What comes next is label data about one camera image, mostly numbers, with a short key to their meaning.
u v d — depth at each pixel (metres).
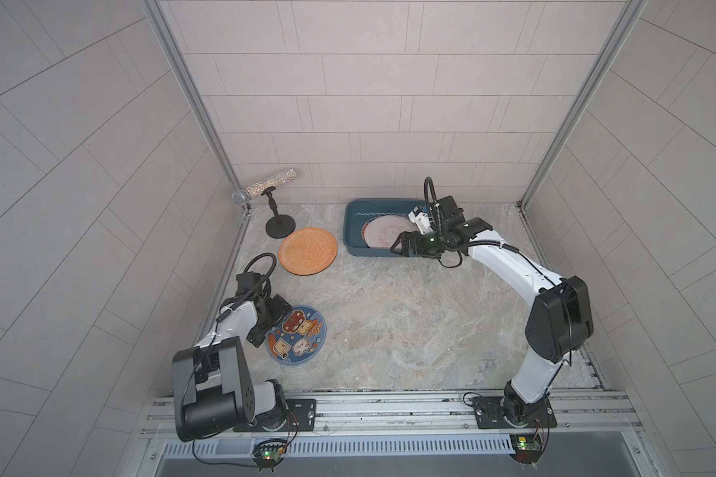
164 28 0.73
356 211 1.11
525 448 0.68
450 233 0.64
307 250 1.02
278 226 1.08
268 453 0.64
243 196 0.88
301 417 0.71
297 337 0.83
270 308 0.78
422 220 0.79
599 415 0.72
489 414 0.71
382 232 1.05
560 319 0.48
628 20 0.72
